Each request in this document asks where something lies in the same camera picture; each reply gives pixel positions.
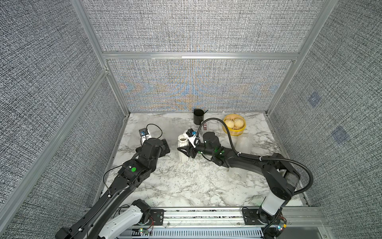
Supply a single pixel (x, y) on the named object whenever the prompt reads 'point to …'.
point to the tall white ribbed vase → (242, 144)
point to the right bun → (238, 122)
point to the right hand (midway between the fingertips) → (180, 140)
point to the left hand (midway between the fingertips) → (160, 141)
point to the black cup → (198, 116)
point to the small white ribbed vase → (182, 141)
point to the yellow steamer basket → (236, 131)
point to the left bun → (230, 123)
